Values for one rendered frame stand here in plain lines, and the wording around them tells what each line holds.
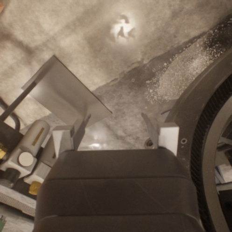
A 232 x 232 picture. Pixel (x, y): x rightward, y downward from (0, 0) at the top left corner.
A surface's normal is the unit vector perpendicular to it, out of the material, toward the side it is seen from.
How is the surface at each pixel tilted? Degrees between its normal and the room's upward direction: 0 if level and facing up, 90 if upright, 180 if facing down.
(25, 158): 90
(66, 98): 0
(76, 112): 0
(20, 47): 0
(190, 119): 90
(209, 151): 71
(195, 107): 90
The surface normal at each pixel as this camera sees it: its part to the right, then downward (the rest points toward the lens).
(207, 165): 0.16, -0.54
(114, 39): -0.11, 0.65
